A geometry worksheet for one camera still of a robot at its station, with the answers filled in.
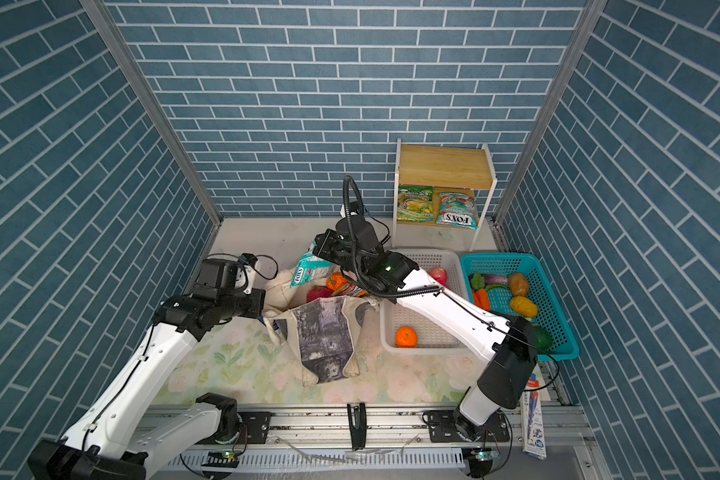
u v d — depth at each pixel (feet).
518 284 3.16
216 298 1.84
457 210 3.23
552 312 2.84
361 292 2.58
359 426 2.39
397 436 2.42
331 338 2.47
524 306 3.01
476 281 3.24
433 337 2.94
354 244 1.65
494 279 3.31
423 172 2.90
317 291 2.98
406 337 2.77
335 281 3.04
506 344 1.39
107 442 1.25
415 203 3.33
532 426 2.42
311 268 2.35
